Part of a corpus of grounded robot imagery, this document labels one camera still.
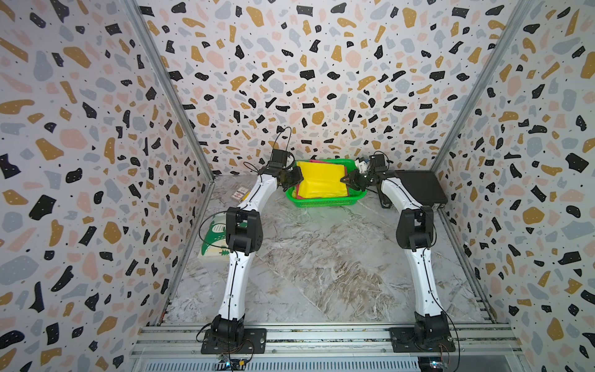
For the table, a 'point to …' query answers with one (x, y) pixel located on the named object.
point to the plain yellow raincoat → (321, 180)
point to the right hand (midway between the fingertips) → (343, 179)
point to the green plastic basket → (349, 166)
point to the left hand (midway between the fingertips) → (307, 175)
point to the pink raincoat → (345, 176)
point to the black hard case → (422, 187)
